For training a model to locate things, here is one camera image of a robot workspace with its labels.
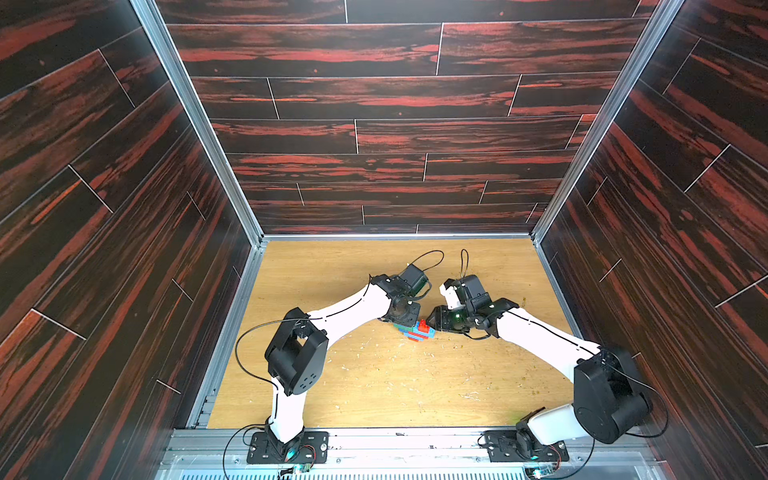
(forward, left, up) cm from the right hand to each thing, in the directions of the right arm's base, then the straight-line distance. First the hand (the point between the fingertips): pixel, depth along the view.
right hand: (436, 319), depth 89 cm
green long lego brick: (-1, +11, -3) cm, 12 cm away
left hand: (-1, +8, 0) cm, 8 cm away
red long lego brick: (-4, +5, -2) cm, 7 cm away
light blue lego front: (-5, +2, -1) cm, 5 cm away
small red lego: (-4, +4, +2) cm, 6 cm away
